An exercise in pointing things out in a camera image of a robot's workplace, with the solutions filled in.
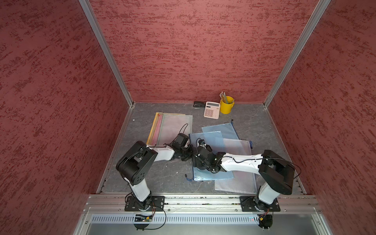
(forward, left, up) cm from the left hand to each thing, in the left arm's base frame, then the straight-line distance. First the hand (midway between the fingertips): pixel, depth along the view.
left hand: (197, 155), depth 91 cm
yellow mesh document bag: (+14, +32, 0) cm, 35 cm away
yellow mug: (+38, -23, +8) cm, 45 cm away
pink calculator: (+38, -12, +2) cm, 40 cm away
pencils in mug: (+40, -20, +14) cm, 47 cm away
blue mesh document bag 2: (+20, -23, 0) cm, 31 cm away
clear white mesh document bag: (-15, -26, -2) cm, 30 cm away
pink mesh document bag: (+19, +29, 0) cm, 35 cm away
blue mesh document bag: (+12, -13, -2) cm, 18 cm away
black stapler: (+44, -2, +1) cm, 44 cm away
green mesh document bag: (+24, +18, 0) cm, 30 cm away
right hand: (-3, -1, 0) cm, 4 cm away
